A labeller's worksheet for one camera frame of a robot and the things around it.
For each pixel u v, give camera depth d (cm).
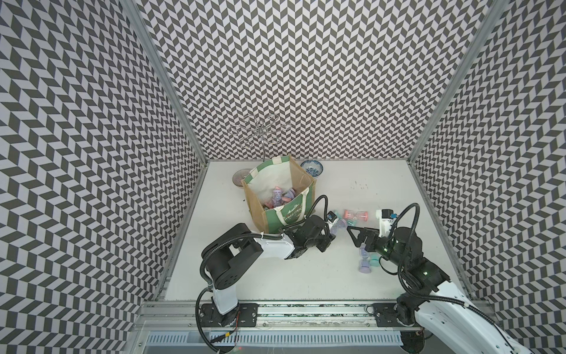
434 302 52
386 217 68
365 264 82
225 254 49
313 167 112
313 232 69
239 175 105
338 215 94
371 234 66
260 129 77
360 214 97
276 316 74
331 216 77
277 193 94
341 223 89
